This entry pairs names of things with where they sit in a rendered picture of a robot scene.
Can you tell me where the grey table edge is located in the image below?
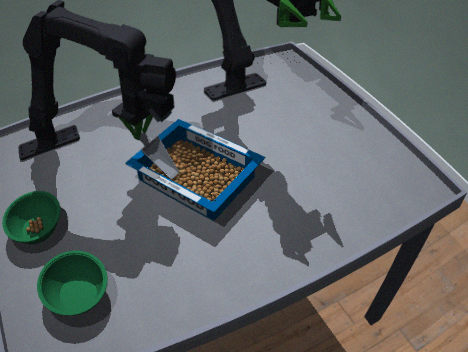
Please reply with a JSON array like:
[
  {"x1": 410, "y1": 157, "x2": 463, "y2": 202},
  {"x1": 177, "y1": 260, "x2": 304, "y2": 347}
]
[{"x1": 58, "y1": 42, "x2": 467, "y2": 352}]

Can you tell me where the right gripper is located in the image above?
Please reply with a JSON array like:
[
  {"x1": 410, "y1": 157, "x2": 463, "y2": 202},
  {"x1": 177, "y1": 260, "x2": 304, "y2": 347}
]
[{"x1": 112, "y1": 88, "x2": 153, "y2": 140}]

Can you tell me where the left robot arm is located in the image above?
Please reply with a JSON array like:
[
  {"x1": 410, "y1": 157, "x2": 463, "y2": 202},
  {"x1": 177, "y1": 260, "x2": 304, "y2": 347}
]
[{"x1": 204, "y1": 0, "x2": 266, "y2": 101}]

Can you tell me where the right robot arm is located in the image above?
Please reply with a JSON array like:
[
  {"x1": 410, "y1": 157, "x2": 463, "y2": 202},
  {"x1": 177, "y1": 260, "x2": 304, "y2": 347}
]
[{"x1": 18, "y1": 0, "x2": 176, "y2": 161}]

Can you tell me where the blue dog food box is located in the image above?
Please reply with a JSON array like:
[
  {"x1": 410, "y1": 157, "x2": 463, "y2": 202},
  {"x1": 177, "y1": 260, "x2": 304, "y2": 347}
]
[{"x1": 126, "y1": 119, "x2": 266, "y2": 221}]

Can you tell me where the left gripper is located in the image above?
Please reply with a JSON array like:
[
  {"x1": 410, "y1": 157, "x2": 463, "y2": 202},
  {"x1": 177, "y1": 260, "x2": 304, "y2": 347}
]
[{"x1": 274, "y1": 0, "x2": 341, "y2": 27}]

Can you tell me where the green bowl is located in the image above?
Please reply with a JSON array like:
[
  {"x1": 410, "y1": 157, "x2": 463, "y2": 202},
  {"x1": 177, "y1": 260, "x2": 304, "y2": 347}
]
[
  {"x1": 2, "y1": 191, "x2": 61, "y2": 244},
  {"x1": 37, "y1": 251, "x2": 108, "y2": 316}
]

